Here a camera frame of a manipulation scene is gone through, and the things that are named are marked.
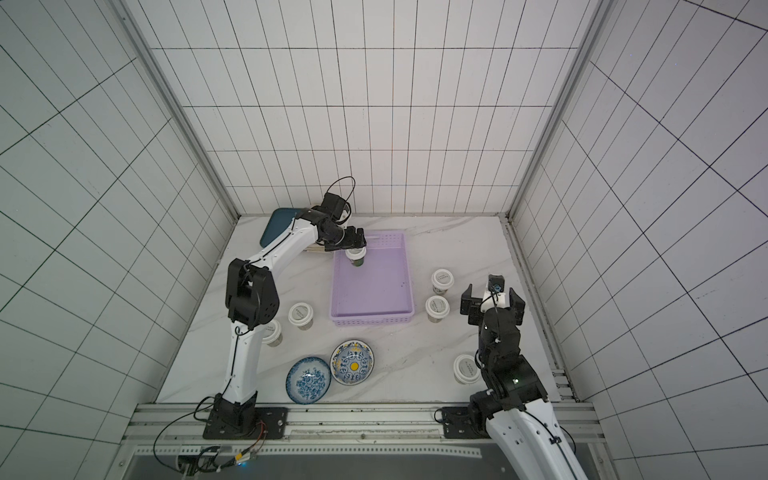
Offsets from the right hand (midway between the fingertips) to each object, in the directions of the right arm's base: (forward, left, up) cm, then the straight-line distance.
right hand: (480, 285), depth 74 cm
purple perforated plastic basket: (+8, +28, -21) cm, 36 cm away
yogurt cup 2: (+11, +7, -15) cm, 20 cm away
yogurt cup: (-4, +49, -15) cm, 52 cm away
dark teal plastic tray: (+39, +71, -21) cm, 84 cm away
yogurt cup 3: (+1, +9, -15) cm, 18 cm away
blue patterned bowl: (-20, +44, -21) cm, 53 cm away
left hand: (+19, +37, -11) cm, 43 cm away
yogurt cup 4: (-16, +3, -16) cm, 22 cm away
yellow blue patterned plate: (-15, +33, -20) cm, 41 cm away
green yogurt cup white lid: (+19, +36, -15) cm, 43 cm away
